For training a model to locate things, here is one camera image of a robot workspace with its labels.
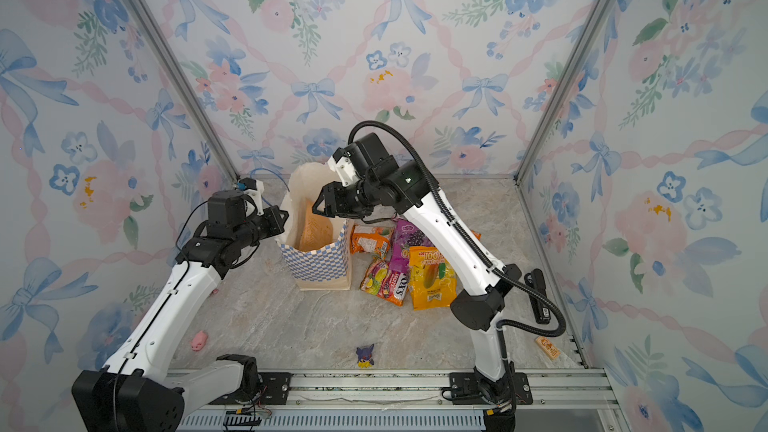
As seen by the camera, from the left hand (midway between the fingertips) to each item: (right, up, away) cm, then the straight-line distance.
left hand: (288, 209), depth 77 cm
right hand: (+11, 0, -12) cm, 16 cm away
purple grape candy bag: (+31, -8, +19) cm, 37 cm away
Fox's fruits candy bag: (+26, -23, +12) cm, 37 cm away
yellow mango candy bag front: (+38, -20, +10) cm, 44 cm away
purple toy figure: (+20, -37, -2) cm, 42 cm away
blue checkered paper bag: (+10, -15, -1) cm, 18 cm away
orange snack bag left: (+21, -10, +20) cm, 31 cm away
